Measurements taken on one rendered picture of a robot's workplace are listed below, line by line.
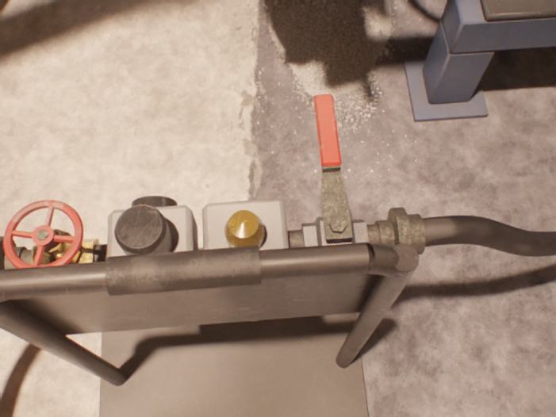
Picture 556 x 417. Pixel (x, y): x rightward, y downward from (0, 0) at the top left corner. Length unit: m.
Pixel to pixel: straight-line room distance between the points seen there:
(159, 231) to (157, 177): 0.60
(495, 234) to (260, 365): 0.50
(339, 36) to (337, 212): 0.73
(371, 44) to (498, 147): 0.32
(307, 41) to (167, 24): 0.29
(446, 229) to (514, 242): 0.10
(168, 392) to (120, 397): 0.07
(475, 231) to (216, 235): 0.26
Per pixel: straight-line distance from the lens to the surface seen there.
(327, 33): 1.32
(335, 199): 0.63
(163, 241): 0.59
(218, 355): 1.05
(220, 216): 0.63
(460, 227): 0.66
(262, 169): 1.16
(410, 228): 0.64
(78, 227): 0.60
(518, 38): 1.13
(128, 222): 0.59
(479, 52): 1.14
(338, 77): 1.26
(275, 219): 0.63
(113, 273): 0.51
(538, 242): 0.78
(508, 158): 1.24
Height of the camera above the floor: 1.04
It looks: 68 degrees down
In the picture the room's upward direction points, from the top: straight up
